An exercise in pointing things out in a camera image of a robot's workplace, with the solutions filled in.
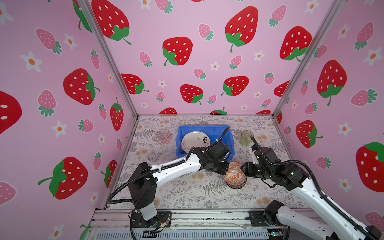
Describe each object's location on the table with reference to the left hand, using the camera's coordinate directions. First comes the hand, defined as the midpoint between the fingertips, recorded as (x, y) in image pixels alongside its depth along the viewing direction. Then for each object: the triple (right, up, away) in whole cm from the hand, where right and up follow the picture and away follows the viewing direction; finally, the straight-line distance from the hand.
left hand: (228, 170), depth 76 cm
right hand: (+5, +3, -3) cm, 7 cm away
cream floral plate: (-19, +15, +26) cm, 35 cm away
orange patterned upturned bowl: (+3, -3, +2) cm, 5 cm away
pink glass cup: (-40, +17, +31) cm, 54 cm away
